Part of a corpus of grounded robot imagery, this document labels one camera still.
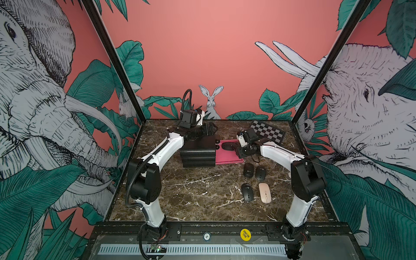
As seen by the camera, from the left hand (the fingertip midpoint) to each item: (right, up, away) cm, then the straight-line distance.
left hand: (213, 127), depth 86 cm
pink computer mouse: (+27, -35, -2) cm, 45 cm away
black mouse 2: (+21, -25, +9) cm, 34 cm away
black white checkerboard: (+38, -2, +25) cm, 46 cm away
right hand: (+16, -12, +9) cm, 22 cm away
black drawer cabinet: (-8, -13, -4) cm, 16 cm away
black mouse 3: (+28, -26, +6) cm, 39 cm away
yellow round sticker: (+15, -50, -13) cm, 54 cm away
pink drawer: (+6, -18, +13) cm, 23 cm away
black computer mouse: (+18, -35, -1) cm, 40 cm away
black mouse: (+9, -12, +18) cm, 24 cm away
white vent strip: (-10, -55, -16) cm, 58 cm away
